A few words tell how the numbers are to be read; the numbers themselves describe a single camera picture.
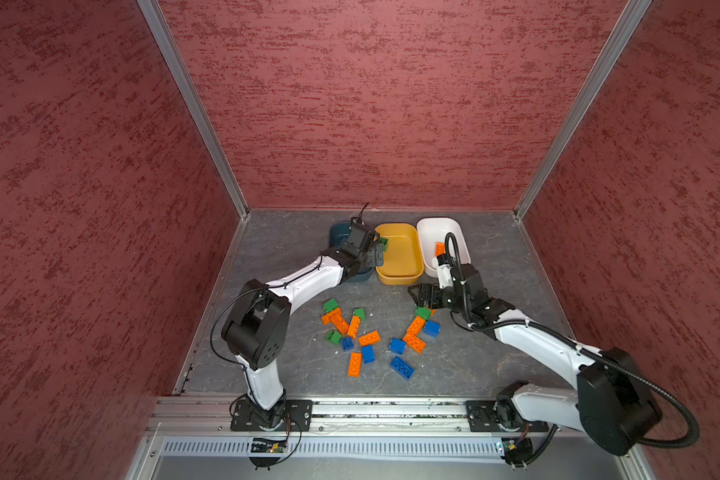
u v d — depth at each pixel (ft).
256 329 1.55
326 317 2.94
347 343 2.80
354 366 2.67
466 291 2.12
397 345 2.84
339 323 2.96
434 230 3.73
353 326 2.87
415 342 2.82
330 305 3.02
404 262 3.55
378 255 2.80
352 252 2.31
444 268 2.51
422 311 3.00
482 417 2.43
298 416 2.43
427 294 2.48
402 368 2.68
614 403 1.35
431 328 2.91
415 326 2.94
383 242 3.49
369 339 2.87
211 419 2.44
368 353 2.78
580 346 1.51
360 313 2.94
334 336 2.80
